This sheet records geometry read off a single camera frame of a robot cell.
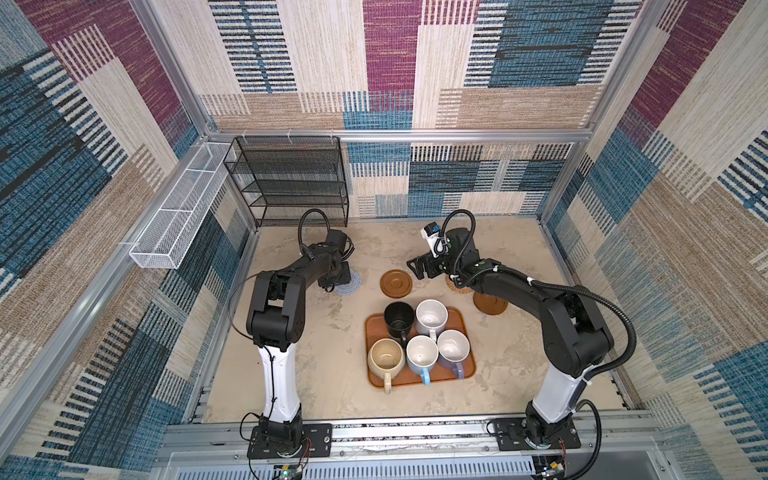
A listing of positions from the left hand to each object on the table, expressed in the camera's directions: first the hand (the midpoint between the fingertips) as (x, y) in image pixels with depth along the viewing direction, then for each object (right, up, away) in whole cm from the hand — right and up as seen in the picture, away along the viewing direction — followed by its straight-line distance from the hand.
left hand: (340, 275), depth 102 cm
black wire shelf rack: (-19, +34, +7) cm, 39 cm away
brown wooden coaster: (+19, -3, 0) cm, 19 cm away
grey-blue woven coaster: (+3, -4, -1) cm, 5 cm away
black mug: (+19, -11, -14) cm, 26 cm away
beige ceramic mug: (+16, -21, -17) cm, 31 cm away
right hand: (+26, +6, -9) cm, 28 cm away
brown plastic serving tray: (+12, -15, -10) cm, 22 cm away
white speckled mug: (+29, -11, -10) cm, 33 cm away
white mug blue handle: (+25, -21, -16) cm, 37 cm away
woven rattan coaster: (+33, -1, -32) cm, 46 cm away
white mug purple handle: (+35, -19, -16) cm, 43 cm away
